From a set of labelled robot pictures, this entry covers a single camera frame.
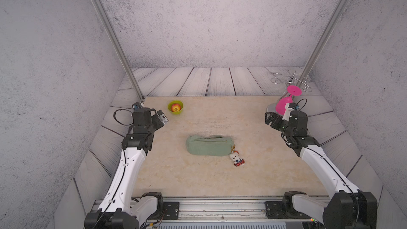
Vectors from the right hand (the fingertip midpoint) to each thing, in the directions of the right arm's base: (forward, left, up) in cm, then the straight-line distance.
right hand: (272, 115), depth 82 cm
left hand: (-4, +57, +4) cm, 57 cm away
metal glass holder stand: (+20, -13, +5) cm, 25 cm away
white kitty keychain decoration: (-15, +19, -17) cm, 30 cm away
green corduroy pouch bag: (-9, +32, -14) cm, 37 cm away
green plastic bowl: (+25, +57, -16) cm, 64 cm away
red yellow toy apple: (+19, +56, -15) cm, 61 cm away
